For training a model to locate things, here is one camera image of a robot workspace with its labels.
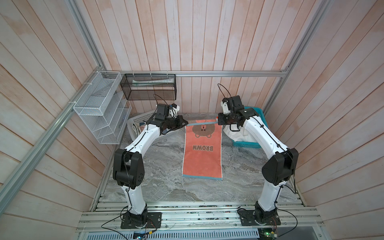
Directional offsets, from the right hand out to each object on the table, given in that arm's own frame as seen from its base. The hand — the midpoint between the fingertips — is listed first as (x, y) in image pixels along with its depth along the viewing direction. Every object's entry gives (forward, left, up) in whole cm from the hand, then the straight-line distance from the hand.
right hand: (219, 118), depth 88 cm
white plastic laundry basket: (+7, +58, -13) cm, 60 cm away
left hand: (-5, +19, -1) cm, 19 cm away
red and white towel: (-14, +10, -22) cm, 28 cm away
